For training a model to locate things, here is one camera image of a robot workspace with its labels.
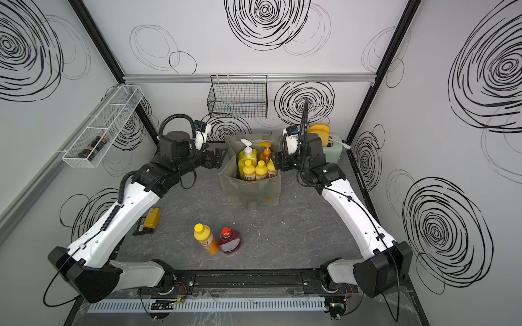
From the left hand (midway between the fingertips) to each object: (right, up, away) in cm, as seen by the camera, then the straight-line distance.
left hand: (217, 146), depth 71 cm
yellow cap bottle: (+10, -10, +12) cm, 18 cm away
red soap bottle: (+4, -33, -1) cm, 33 cm away
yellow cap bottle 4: (-4, -29, -5) cm, 30 cm away
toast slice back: (+43, +11, +25) cm, 51 cm away
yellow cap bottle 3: (+20, -10, +14) cm, 26 cm away
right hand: (+22, -2, +3) cm, 22 cm away
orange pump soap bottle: (+17, -3, +18) cm, 25 cm away
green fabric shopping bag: (+10, -20, +15) cm, 27 cm away
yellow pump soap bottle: (+9, -2, +15) cm, 17 cm away
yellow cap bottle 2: (+15, -9, +13) cm, 22 cm away
